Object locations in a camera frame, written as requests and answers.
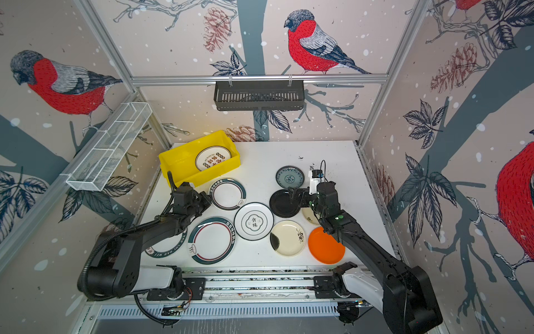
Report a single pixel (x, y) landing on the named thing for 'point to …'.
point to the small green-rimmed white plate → (227, 194)
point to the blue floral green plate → (290, 176)
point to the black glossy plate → (280, 204)
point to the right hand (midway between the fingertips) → (299, 185)
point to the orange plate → (325, 247)
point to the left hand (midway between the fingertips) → (216, 191)
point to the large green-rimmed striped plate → (212, 240)
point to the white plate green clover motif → (254, 221)
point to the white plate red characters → (211, 156)
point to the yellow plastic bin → (181, 161)
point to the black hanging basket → (276, 96)
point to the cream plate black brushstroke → (287, 238)
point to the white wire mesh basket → (108, 147)
